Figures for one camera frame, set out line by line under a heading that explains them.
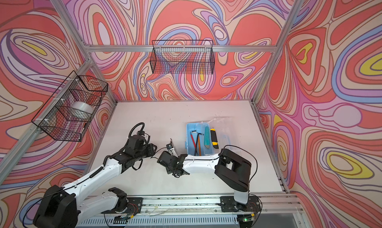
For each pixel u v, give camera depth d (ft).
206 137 2.95
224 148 1.56
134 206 2.38
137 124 2.17
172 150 2.52
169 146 2.50
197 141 3.13
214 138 2.90
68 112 2.29
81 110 2.29
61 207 1.28
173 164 2.10
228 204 2.42
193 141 3.16
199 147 3.12
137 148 2.17
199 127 3.16
